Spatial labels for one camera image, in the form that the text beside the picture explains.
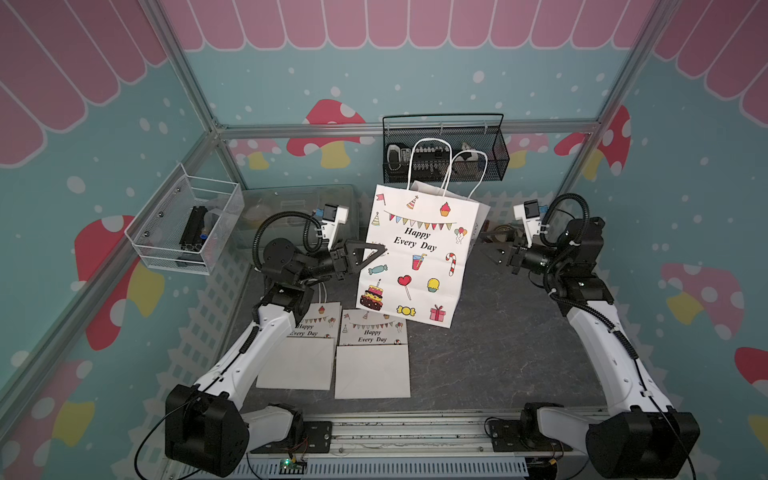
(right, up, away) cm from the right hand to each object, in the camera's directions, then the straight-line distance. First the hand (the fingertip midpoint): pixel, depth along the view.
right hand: (478, 243), depth 66 cm
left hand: (-21, -3, -6) cm, 22 cm away
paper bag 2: (-25, -32, +20) cm, 46 cm away
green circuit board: (-44, -54, +6) cm, 70 cm away
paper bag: (-44, -33, +19) cm, 58 cm away
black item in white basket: (-66, +1, +2) cm, 66 cm away
